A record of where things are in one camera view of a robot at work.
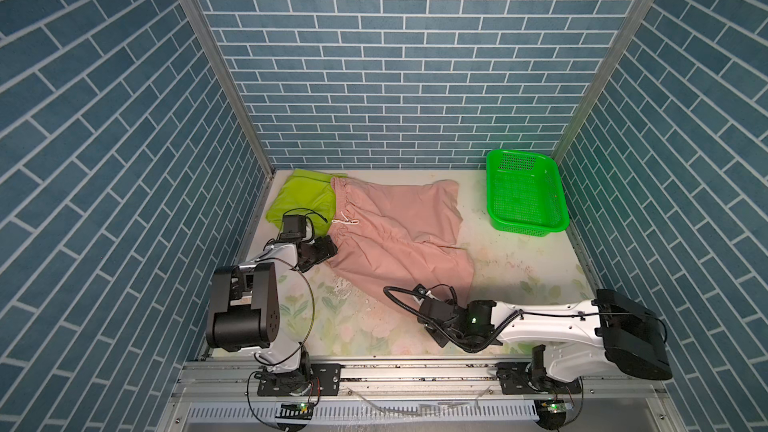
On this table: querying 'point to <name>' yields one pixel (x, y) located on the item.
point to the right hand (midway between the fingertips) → (428, 317)
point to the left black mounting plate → (315, 380)
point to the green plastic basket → (524, 193)
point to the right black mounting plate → (517, 378)
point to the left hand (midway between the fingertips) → (328, 250)
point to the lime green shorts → (307, 194)
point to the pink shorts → (400, 233)
